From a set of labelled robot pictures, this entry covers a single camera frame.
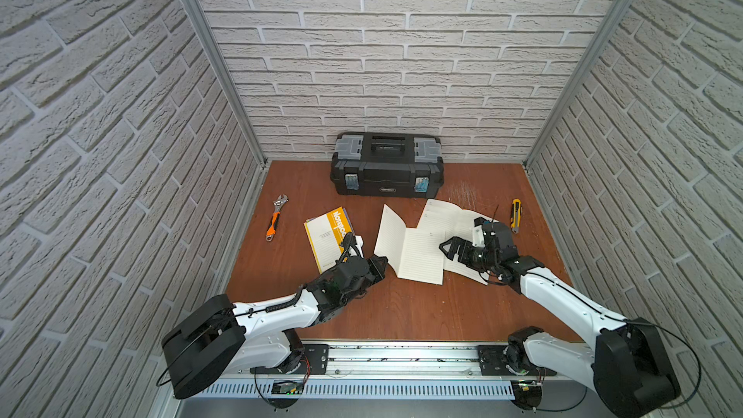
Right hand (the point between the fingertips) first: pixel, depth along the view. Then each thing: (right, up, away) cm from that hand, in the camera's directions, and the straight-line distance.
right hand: (451, 249), depth 86 cm
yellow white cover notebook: (-40, +4, +9) cm, 41 cm away
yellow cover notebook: (-11, -3, +9) cm, 14 cm away
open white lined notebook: (0, +7, +15) cm, 16 cm away
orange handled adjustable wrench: (-61, +14, +20) cm, 65 cm away
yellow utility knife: (+28, +9, +17) cm, 34 cm away
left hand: (-18, -1, -6) cm, 19 cm away
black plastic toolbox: (-19, +27, +10) cm, 35 cm away
